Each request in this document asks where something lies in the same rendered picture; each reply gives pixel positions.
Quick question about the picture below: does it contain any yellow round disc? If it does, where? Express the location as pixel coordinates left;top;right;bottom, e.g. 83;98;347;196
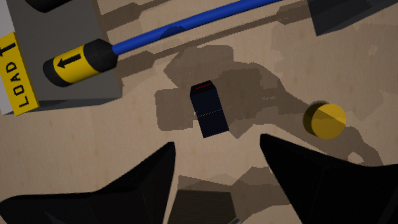
302;102;346;140

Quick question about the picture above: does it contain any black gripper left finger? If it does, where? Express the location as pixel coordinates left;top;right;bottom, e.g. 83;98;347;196
0;142;176;224

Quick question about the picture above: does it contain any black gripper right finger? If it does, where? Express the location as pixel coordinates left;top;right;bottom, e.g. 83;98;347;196
260;134;398;224

